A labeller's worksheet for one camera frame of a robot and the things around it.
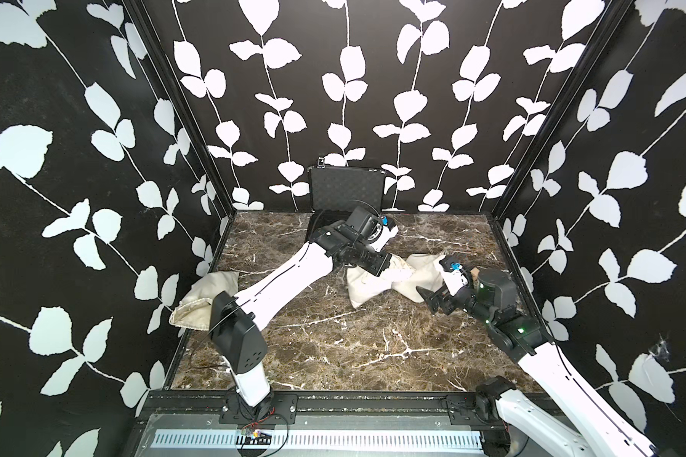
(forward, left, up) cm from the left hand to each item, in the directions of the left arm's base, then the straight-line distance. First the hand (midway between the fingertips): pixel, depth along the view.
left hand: (391, 259), depth 76 cm
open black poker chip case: (+40, +16, -10) cm, 44 cm away
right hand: (-4, -10, -1) cm, 11 cm away
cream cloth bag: (-4, +8, -7) cm, 11 cm away
